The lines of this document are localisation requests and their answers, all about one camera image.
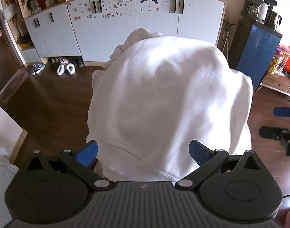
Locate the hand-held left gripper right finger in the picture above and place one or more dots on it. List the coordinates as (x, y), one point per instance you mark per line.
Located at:
(199, 153)

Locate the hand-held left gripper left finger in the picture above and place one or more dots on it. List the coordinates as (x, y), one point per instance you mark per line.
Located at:
(86, 154)

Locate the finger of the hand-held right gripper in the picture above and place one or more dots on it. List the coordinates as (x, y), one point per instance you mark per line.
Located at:
(268, 132)
(281, 112)

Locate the white sweatshirt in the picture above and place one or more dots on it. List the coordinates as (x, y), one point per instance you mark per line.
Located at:
(159, 99)

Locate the low wooden table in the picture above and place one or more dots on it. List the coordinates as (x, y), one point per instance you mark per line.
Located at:
(280, 85)

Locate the colourful toy bags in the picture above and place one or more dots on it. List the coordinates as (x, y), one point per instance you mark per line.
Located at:
(283, 59)

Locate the black blue water dispenser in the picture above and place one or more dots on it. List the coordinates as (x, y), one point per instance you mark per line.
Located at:
(258, 52)

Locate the white folded rack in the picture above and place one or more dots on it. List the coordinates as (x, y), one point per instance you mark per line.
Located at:
(226, 38)

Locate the dark shoes under cabinet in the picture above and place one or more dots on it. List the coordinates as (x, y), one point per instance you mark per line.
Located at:
(69, 60)

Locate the yellow bag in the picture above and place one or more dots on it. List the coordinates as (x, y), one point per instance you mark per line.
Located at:
(25, 42)

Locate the cream fleece garment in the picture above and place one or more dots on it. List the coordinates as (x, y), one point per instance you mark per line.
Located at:
(137, 34)

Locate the brown door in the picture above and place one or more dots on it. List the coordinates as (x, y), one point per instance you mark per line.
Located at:
(5, 52)

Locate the white sticker-covered cabinet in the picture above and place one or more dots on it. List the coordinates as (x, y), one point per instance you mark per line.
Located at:
(126, 28)

